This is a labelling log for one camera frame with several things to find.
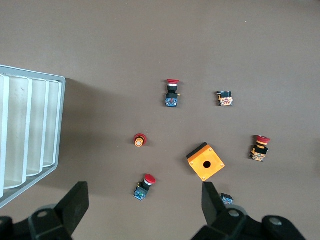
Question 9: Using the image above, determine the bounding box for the orange push button box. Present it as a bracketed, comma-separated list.
[186, 142, 226, 182]

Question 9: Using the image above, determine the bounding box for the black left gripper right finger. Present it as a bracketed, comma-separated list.
[191, 182, 307, 240]

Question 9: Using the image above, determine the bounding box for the red mushroom button blue base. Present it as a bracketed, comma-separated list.
[132, 173, 157, 202]
[164, 79, 181, 108]

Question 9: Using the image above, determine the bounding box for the red yellow button head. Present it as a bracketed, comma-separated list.
[133, 133, 147, 148]

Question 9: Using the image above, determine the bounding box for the red button black base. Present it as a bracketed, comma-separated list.
[219, 192, 234, 206]

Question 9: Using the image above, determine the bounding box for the small orange contact block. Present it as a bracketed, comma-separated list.
[214, 90, 234, 107]

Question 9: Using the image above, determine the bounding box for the white grey slotted tray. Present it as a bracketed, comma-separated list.
[0, 64, 67, 209]

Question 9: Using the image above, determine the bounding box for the red yellow emergency stop button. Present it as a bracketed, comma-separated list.
[249, 134, 271, 163]

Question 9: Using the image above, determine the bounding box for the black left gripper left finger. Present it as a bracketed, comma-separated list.
[0, 181, 90, 240]

